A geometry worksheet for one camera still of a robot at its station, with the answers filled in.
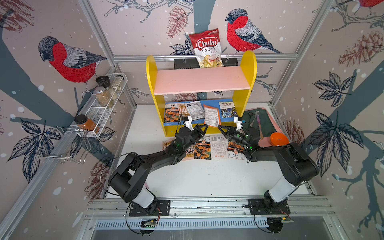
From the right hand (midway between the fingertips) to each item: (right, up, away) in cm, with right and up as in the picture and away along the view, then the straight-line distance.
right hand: (217, 127), depth 84 cm
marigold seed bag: (+13, -16, +10) cm, 23 cm away
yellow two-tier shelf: (-1, +23, +39) cm, 45 cm away
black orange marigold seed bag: (-8, -15, +12) cm, 21 cm away
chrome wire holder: (-64, -5, -25) cm, 68 cm away
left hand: (-4, +2, -4) cm, 6 cm away
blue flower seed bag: (+9, +11, +14) cm, 20 cm away
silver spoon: (+35, +9, +30) cm, 47 cm away
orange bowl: (+42, -9, +12) cm, 44 cm away
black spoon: (+30, +8, +31) cm, 44 cm away
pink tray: (+36, -11, +16) cm, 40 cm away
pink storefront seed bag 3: (-21, +10, +14) cm, 27 cm away
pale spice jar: (-59, +26, +2) cm, 64 cm away
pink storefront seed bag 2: (+3, -14, +12) cm, 18 cm away
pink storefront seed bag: (-17, -19, +9) cm, 27 cm away
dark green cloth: (+40, -2, +23) cm, 47 cm away
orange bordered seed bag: (-2, +6, +5) cm, 8 cm away
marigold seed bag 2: (-28, +8, +13) cm, 32 cm away
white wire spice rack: (-64, +9, -8) cm, 65 cm away
